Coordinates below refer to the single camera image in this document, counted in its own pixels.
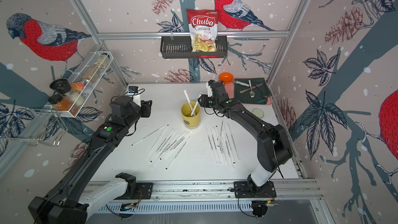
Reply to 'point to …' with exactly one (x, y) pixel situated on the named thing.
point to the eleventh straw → (233, 141)
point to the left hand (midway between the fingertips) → (150, 97)
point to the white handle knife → (241, 83)
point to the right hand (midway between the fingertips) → (199, 98)
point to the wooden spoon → (249, 89)
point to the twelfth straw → (227, 148)
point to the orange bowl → (226, 76)
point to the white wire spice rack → (84, 82)
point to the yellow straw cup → (189, 122)
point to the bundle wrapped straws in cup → (186, 94)
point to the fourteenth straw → (178, 152)
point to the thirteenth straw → (221, 131)
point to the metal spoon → (251, 93)
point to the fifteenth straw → (193, 110)
